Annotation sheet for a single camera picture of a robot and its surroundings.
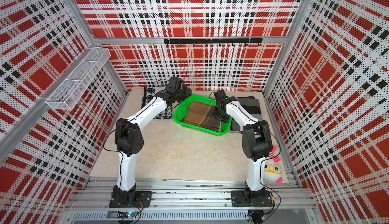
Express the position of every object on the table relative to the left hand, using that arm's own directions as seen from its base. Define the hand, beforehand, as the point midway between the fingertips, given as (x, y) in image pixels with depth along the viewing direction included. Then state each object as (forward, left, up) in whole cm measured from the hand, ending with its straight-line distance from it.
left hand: (193, 90), depth 93 cm
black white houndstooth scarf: (+15, +37, -17) cm, 43 cm away
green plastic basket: (-13, +6, 0) cm, 14 cm away
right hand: (-12, -16, -11) cm, 22 cm away
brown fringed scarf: (-4, -3, -19) cm, 19 cm away
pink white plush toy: (-44, -41, -13) cm, 61 cm away
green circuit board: (-62, +28, -19) cm, 71 cm away
